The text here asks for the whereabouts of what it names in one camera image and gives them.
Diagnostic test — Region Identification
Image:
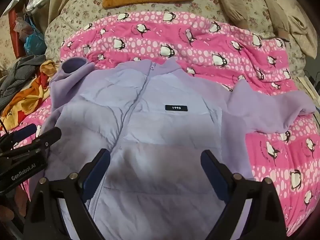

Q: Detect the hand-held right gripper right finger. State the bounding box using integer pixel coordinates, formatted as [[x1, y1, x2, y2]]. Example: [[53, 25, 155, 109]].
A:
[[201, 150, 287, 240]]

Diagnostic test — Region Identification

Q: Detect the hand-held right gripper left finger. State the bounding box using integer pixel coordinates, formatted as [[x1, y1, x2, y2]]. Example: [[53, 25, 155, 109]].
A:
[[24, 149, 112, 240]]

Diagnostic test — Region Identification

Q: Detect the floral quilt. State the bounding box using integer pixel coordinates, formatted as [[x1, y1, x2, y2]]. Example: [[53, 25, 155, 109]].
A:
[[45, 0, 309, 80]]

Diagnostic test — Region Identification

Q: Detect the lavender zip jacket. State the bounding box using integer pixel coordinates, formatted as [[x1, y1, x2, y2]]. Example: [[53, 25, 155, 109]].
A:
[[29, 57, 317, 240]]

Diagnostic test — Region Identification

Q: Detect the orange yellow printed blanket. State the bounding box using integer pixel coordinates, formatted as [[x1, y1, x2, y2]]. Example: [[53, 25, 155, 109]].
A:
[[0, 60, 59, 130]]

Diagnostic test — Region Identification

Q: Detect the grey striped garment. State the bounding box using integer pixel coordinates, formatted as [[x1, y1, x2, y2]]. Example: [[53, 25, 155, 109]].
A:
[[0, 54, 47, 110]]

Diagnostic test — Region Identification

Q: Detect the blue plastic bag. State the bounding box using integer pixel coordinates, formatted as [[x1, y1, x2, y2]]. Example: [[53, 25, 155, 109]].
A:
[[24, 17, 47, 55]]

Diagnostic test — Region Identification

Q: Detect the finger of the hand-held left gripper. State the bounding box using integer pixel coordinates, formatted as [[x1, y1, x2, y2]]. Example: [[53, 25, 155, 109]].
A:
[[0, 124, 37, 146], [0, 127, 62, 161]]

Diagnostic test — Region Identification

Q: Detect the pink penguin print blanket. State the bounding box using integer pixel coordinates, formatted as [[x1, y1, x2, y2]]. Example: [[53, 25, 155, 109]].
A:
[[5, 11, 320, 238]]

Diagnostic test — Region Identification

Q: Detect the red frame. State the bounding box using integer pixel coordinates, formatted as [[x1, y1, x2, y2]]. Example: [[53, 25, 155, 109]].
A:
[[9, 5, 28, 58]]

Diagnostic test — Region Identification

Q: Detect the silver plastic bag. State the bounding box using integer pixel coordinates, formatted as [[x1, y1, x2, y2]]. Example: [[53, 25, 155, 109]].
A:
[[25, 0, 52, 17]]

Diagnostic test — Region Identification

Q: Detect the beige cloth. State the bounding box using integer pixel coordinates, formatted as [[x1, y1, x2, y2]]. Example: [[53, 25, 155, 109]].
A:
[[212, 0, 318, 58]]

